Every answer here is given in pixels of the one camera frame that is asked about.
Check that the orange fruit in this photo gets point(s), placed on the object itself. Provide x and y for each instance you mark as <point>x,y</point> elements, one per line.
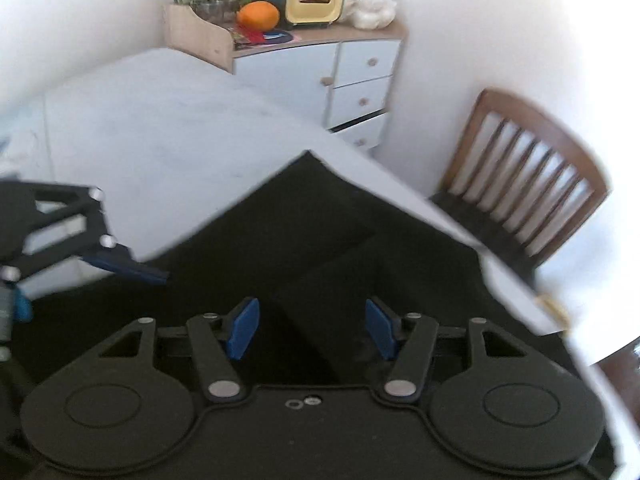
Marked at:
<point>257,16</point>

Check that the teal yellow tissue box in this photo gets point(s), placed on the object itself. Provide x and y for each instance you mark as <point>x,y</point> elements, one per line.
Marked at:
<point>315,0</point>

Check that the black sweatshirt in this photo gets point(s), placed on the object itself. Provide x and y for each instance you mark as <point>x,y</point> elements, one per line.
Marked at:
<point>300,240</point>

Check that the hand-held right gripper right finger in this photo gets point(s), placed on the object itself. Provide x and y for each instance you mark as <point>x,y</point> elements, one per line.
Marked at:
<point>381,327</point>

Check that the small white drawer cabinet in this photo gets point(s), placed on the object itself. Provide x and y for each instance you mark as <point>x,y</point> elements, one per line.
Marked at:
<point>310,75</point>

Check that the small metal plant pot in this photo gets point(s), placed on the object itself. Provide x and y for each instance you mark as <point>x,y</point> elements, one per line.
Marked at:
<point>215,10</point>

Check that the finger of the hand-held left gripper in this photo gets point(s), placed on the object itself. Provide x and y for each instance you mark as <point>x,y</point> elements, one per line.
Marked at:
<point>127,266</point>

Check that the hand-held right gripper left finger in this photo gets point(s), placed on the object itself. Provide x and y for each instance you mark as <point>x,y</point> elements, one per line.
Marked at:
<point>244,327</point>

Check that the red blue mat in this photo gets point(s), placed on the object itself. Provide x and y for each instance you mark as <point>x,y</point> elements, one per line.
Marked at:
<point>250,37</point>

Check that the white plastic bag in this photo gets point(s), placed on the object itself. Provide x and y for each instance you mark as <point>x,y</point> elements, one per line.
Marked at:
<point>372,10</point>

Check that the brown wooden chair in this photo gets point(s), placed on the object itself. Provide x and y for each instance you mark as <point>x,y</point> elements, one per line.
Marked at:
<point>550,130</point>

